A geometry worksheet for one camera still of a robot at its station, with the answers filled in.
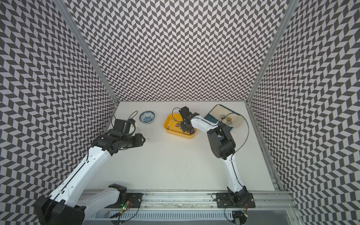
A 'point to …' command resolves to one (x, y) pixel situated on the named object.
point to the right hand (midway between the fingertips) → (188, 127)
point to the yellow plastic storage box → (172, 126)
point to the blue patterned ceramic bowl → (146, 117)
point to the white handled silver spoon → (221, 116)
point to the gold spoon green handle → (228, 119)
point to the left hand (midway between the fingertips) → (141, 141)
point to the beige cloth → (237, 119)
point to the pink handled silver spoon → (229, 123)
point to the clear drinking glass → (133, 130)
